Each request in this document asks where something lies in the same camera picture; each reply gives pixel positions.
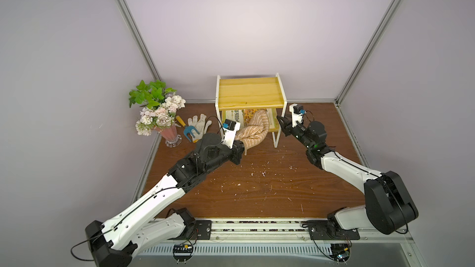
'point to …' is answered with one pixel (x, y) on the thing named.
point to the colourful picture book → (246, 116)
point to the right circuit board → (340, 252)
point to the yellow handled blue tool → (187, 129)
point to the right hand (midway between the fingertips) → (285, 110)
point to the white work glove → (200, 126)
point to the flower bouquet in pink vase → (159, 115)
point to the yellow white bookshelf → (252, 93)
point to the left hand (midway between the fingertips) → (248, 141)
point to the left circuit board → (182, 252)
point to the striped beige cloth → (256, 132)
